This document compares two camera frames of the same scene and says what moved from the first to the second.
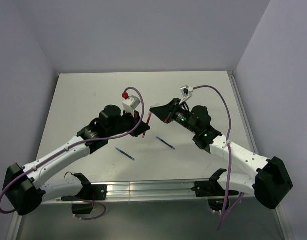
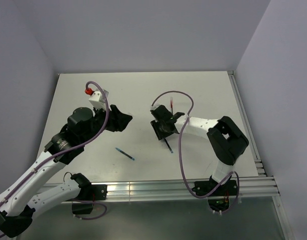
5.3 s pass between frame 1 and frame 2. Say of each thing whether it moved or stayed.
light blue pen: stayed
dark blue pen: moved
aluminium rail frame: stayed
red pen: moved
